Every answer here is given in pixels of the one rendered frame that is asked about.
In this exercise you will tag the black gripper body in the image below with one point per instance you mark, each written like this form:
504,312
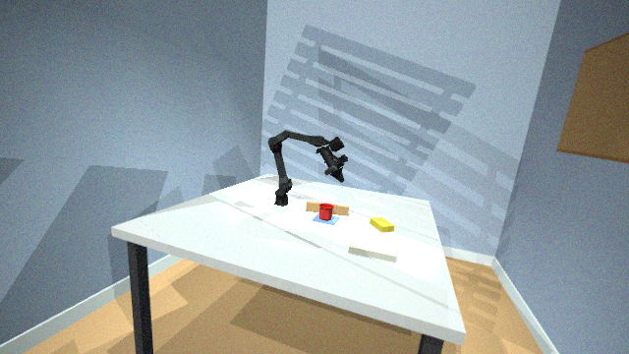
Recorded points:
331,166

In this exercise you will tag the wooden plank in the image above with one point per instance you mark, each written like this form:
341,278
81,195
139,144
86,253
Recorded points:
338,209

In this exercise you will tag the yellow rectangular block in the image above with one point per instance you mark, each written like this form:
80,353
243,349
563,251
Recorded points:
382,225

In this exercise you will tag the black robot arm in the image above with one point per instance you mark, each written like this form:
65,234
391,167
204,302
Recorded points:
275,144

